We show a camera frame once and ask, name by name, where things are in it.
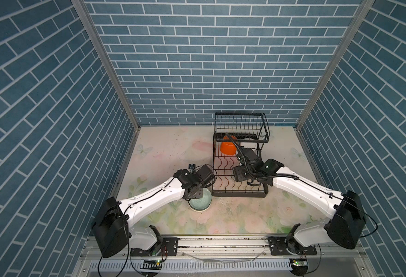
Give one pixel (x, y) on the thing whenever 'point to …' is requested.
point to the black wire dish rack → (232, 131)
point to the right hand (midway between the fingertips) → (239, 171)
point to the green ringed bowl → (203, 204)
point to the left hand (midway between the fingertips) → (199, 194)
